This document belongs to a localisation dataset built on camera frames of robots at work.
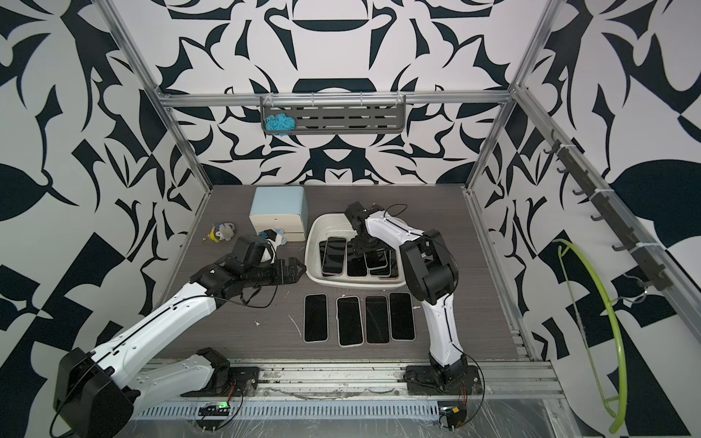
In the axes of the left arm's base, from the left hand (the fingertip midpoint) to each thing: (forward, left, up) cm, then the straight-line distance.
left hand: (290, 264), depth 80 cm
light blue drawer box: (+21, +4, 0) cm, 22 cm away
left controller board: (-32, +17, -18) cm, 41 cm away
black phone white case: (-12, -25, -15) cm, 32 cm away
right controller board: (-36, -43, -15) cm, 58 cm away
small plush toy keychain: (+20, +28, -10) cm, 36 cm away
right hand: (+13, -26, -12) cm, 31 cm away
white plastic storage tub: (+21, -14, -11) cm, 28 cm away
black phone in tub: (+11, -12, -14) cm, 21 cm away
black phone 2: (-12, -33, -14) cm, 38 cm away
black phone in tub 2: (+6, -20, -12) cm, 24 cm away
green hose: (-19, -68, +19) cm, 73 cm away
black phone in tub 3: (+8, -28, -15) cm, 32 cm away
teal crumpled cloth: (+42, +4, +19) cm, 46 cm away
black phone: (-12, -17, -15) cm, 26 cm away
